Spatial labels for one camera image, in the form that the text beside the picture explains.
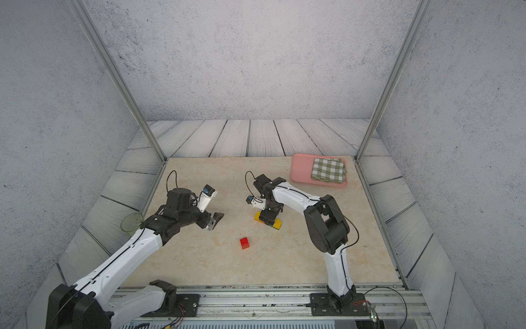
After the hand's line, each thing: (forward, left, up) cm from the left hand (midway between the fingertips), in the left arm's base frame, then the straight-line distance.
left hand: (216, 208), depth 82 cm
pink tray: (+33, -39, -14) cm, 53 cm away
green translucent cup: (-3, +35, -5) cm, 35 cm away
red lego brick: (-9, -11, -13) cm, 19 cm away
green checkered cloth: (+32, -56, -15) cm, 66 cm away
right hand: (+4, -22, -12) cm, 25 cm away
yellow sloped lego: (+3, -15, -13) cm, 20 cm away
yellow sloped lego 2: (-1, -24, -13) cm, 28 cm away
